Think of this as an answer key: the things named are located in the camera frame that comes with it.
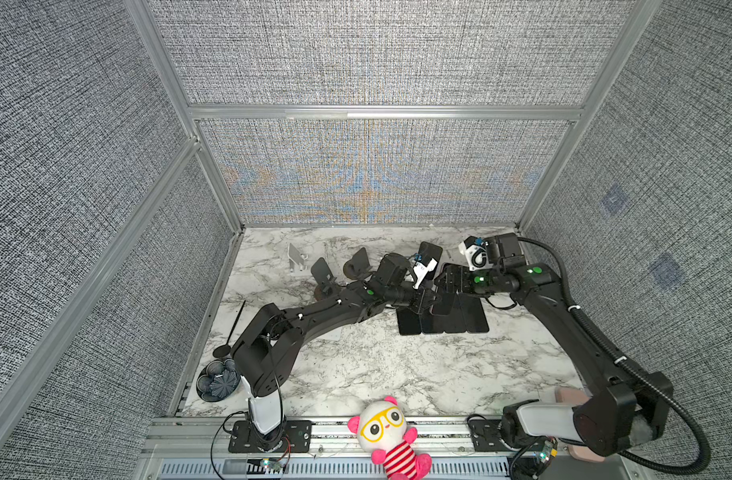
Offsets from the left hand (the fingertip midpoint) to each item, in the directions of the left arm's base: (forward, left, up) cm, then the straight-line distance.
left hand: (440, 299), depth 79 cm
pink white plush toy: (-27, +18, -11) cm, 34 cm away
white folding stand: (+27, +42, -12) cm, 51 cm away
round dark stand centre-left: (+20, +21, -11) cm, 31 cm away
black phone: (+19, -1, -3) cm, 20 cm away
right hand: (+4, -3, +2) cm, 6 cm away
